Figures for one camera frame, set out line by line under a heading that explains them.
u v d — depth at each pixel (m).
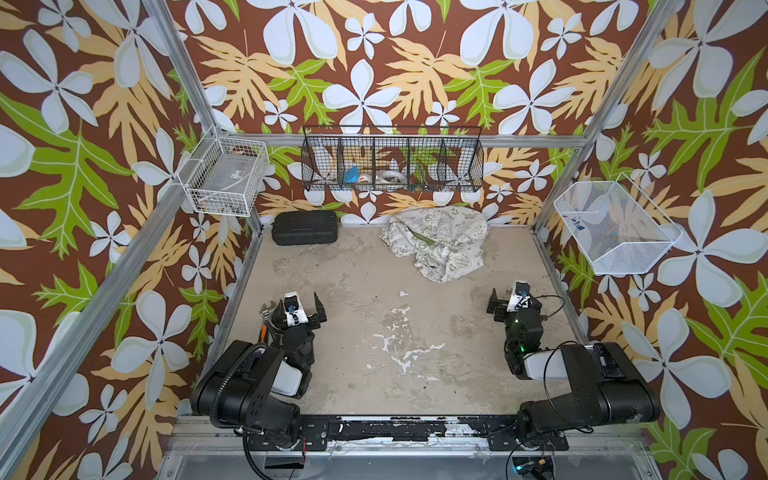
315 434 0.74
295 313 0.72
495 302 0.83
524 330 0.68
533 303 0.83
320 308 0.80
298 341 0.67
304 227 1.12
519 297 0.76
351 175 0.94
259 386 0.45
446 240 1.03
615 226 0.83
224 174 0.86
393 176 0.99
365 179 0.95
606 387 0.45
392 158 0.98
